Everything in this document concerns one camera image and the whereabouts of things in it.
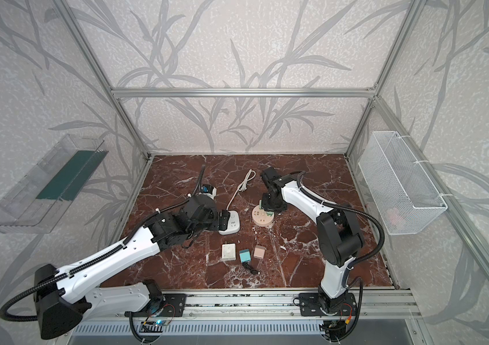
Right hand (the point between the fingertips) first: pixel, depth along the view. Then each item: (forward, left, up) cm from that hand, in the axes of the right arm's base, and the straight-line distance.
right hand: (268, 201), depth 92 cm
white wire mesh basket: (-13, -38, +28) cm, 48 cm away
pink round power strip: (-5, +4, -5) cm, 8 cm away
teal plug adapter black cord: (-22, +10, -6) cm, 25 cm away
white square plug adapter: (-20, +16, -5) cm, 26 cm away
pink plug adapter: (-20, +4, -6) cm, 21 cm away
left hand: (-10, +17, +12) cm, 23 cm away
